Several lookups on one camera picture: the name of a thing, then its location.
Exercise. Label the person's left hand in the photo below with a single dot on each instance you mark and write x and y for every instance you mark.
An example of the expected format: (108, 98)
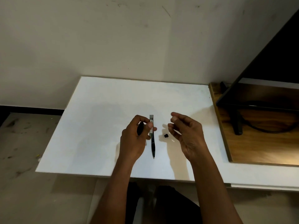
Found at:
(130, 144)

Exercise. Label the person's right hand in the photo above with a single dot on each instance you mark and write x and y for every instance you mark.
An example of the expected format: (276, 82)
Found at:
(191, 137)

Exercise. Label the black mechanical pencil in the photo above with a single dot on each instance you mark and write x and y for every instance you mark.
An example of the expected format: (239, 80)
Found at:
(153, 149)
(140, 129)

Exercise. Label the grey lead refill case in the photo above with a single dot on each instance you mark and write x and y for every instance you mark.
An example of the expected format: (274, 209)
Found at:
(151, 117)

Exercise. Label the person's left forearm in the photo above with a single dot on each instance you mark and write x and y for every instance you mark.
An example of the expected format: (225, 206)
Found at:
(112, 195)

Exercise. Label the person's right forearm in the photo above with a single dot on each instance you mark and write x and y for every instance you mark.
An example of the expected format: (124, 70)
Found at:
(215, 195)

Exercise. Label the person's black trousers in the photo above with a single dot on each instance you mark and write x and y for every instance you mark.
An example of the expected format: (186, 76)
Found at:
(175, 207)

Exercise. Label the brown wooden board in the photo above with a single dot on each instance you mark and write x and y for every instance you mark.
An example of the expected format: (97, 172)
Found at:
(259, 149)

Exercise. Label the black skirting board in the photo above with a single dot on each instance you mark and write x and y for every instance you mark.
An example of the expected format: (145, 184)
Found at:
(30, 110)

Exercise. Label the black television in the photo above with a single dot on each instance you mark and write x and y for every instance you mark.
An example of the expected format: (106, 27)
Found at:
(275, 55)

